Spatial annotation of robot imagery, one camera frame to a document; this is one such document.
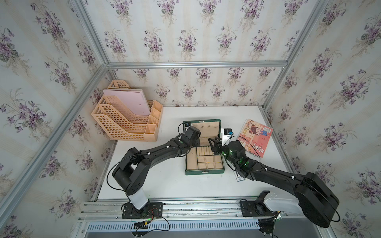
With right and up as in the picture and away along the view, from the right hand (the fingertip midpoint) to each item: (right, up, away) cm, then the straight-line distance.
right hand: (213, 139), depth 81 cm
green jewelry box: (-6, -13, +6) cm, 16 cm away
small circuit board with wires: (-37, -41, -10) cm, 56 cm away
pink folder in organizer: (-49, +23, +12) cm, 55 cm away
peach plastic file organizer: (-55, +8, +5) cm, 56 cm away
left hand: (-7, -3, +8) cm, 11 cm away
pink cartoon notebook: (+32, -2, +20) cm, 38 cm away
